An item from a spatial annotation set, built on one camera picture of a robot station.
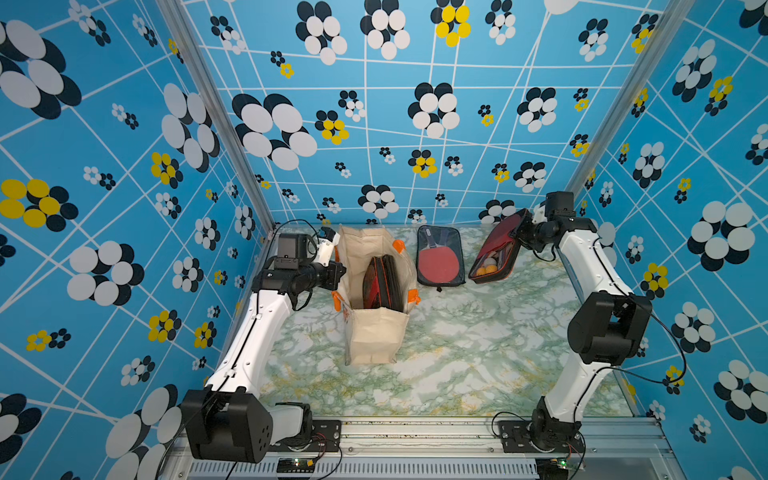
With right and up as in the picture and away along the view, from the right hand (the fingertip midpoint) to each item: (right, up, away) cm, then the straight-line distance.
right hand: (516, 231), depth 91 cm
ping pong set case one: (-21, -8, +17) cm, 29 cm away
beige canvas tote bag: (-44, -28, -17) cm, 54 cm away
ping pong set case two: (-7, -9, -3) cm, 11 cm away
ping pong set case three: (-40, -17, -8) cm, 44 cm away
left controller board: (-62, -59, -19) cm, 88 cm away
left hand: (-51, -10, -12) cm, 53 cm away
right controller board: (-1, -57, -22) cm, 61 cm away
